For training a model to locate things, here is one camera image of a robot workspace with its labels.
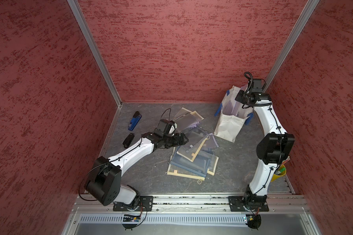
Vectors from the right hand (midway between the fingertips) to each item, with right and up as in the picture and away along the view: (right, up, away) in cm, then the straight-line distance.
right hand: (239, 98), depth 91 cm
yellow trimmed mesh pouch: (-31, -34, -3) cm, 46 cm away
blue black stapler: (-72, -14, +18) cm, 75 cm away
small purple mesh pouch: (-16, -29, +6) cm, 34 cm away
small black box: (-73, -27, +4) cm, 78 cm away
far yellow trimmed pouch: (-33, -14, +17) cm, 40 cm away
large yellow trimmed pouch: (-41, -43, -7) cm, 60 cm away
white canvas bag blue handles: (-7, -11, -7) cm, 14 cm away
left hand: (-36, -28, -9) cm, 47 cm away
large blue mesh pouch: (-26, -42, -6) cm, 50 cm away
